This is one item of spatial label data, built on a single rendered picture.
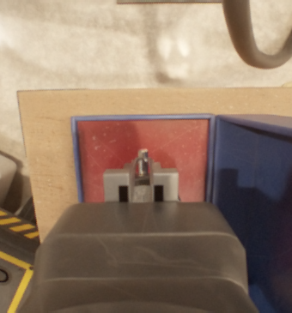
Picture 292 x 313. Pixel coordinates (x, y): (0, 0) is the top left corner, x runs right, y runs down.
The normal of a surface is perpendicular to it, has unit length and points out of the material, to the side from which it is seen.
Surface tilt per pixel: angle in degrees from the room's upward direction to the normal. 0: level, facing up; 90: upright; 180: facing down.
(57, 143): 0
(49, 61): 0
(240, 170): 5
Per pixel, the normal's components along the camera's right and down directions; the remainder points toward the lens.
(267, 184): -1.00, 0.04
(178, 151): 0.00, 0.25
